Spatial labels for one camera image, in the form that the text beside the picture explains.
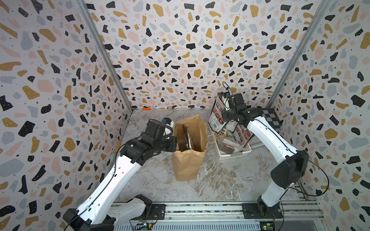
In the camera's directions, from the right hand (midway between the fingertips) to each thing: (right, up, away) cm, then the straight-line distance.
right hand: (226, 110), depth 83 cm
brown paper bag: (-21, -28, -11) cm, 37 cm away
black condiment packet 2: (-5, -6, +7) cm, 11 cm away
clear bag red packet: (+2, -21, +7) cm, 22 cm away
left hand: (-26, -16, -13) cm, 34 cm away
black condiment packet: (-22, -17, -8) cm, 29 cm away
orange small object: (-60, +5, +39) cm, 72 cm away
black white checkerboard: (+42, -3, +30) cm, 52 cm away
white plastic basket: (+5, -13, +20) cm, 24 cm away
